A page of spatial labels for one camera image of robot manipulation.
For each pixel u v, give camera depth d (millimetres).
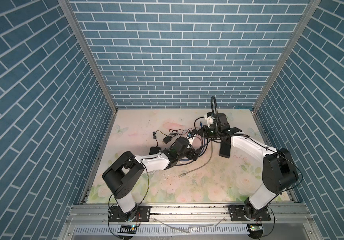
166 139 1012
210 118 812
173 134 1050
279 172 463
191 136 773
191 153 789
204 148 987
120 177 462
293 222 769
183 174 867
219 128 701
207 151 971
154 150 958
